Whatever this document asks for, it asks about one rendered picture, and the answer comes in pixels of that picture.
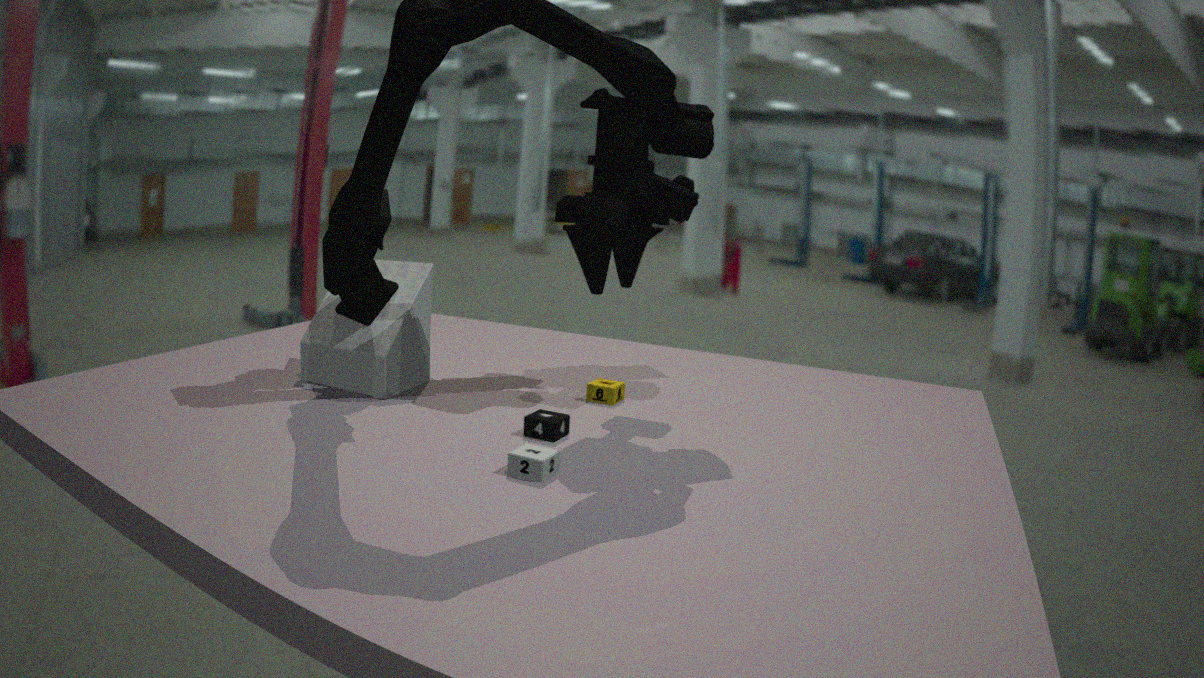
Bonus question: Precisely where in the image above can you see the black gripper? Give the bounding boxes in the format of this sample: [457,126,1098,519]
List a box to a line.
[555,147,669,295]

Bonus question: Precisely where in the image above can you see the yellow block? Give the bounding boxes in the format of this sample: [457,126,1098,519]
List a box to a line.
[586,379,625,406]

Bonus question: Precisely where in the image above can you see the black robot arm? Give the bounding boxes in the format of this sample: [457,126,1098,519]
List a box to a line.
[321,0,714,326]

